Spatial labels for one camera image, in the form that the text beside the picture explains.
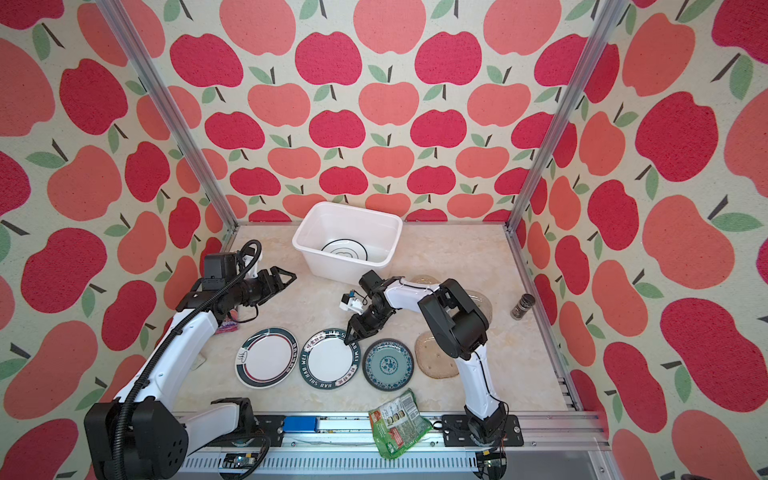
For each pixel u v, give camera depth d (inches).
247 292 26.9
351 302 34.7
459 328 21.3
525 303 34.3
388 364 33.8
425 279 39.9
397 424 29.4
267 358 33.9
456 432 28.6
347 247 44.0
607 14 27.4
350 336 34.5
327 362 33.2
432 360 33.9
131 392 16.0
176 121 35.1
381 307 30.2
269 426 29.0
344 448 28.5
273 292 28.0
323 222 42.2
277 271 28.9
